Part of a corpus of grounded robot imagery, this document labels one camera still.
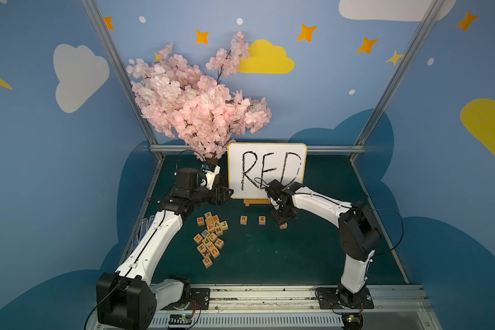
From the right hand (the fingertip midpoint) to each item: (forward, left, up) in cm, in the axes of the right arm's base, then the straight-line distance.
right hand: (285, 216), depth 91 cm
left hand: (+1, +25, +19) cm, 32 cm away
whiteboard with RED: (+16, +16, +15) cm, 27 cm away
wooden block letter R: (-2, +19, -2) cm, 19 cm away
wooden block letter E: (-1, +10, -2) cm, 11 cm away
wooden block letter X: (-18, +33, -1) cm, 38 cm away
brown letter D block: (-3, 0, -4) cm, 5 cm away
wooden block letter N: (-4, +38, -2) cm, 39 cm away
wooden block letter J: (-5, +27, -2) cm, 28 cm away
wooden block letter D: (-22, +32, -1) cm, 38 cm away
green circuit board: (-40, +39, -6) cm, 56 cm away
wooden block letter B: (-2, +32, -2) cm, 32 cm away
